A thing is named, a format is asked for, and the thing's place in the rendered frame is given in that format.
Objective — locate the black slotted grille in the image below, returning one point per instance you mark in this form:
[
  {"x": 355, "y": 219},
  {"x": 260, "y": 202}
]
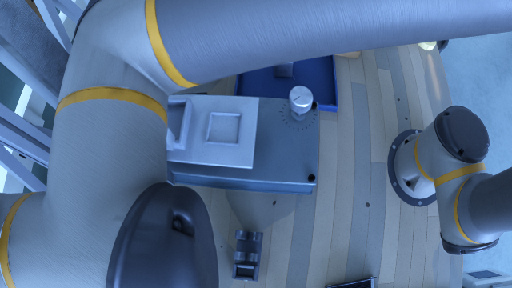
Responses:
[{"x": 352, "y": 283}]

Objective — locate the blue tray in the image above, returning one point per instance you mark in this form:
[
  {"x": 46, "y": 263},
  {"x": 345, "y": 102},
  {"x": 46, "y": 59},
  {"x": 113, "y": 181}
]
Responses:
[{"x": 314, "y": 82}]

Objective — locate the dark grey vee cradle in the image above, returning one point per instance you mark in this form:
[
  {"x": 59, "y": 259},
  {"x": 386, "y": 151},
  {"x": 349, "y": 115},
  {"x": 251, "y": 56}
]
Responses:
[{"x": 247, "y": 256}]

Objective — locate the white frame shelf unit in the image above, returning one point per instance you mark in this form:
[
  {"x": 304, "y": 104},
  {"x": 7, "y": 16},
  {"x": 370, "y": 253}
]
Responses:
[{"x": 28, "y": 100}]

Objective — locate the light grey jack platform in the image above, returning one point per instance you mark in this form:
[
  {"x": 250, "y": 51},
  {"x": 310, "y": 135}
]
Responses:
[{"x": 244, "y": 154}]

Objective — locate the white box with dark panel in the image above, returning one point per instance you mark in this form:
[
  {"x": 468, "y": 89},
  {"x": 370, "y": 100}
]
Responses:
[{"x": 486, "y": 279}]

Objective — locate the grey aluminium specimen block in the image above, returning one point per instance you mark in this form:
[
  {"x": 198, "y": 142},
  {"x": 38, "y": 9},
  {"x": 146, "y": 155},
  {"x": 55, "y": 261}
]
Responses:
[{"x": 283, "y": 70}]

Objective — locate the round pale lamp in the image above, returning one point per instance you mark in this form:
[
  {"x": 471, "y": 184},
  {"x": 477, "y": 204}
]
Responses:
[{"x": 427, "y": 45}]

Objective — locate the grey-blue lab jack body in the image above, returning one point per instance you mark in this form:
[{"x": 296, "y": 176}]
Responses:
[{"x": 284, "y": 160}]

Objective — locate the dark round mounting plate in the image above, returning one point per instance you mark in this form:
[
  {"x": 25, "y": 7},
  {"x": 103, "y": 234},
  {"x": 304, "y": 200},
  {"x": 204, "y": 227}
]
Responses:
[{"x": 392, "y": 176}]

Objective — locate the silver round knob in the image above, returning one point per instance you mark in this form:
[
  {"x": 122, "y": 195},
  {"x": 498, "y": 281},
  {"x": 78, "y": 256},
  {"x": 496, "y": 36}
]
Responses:
[{"x": 301, "y": 99}]

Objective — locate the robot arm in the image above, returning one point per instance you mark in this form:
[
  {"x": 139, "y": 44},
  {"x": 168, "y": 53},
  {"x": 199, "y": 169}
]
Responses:
[{"x": 100, "y": 160}]

